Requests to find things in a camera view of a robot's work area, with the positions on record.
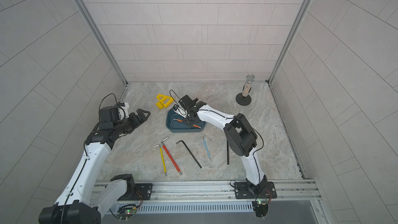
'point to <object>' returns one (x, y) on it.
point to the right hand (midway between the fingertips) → (189, 117)
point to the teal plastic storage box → (174, 123)
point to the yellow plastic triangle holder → (165, 101)
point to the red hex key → (170, 155)
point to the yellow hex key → (162, 157)
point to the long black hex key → (228, 163)
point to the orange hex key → (181, 121)
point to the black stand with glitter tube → (244, 98)
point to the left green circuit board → (126, 211)
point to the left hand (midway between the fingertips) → (148, 114)
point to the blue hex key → (207, 149)
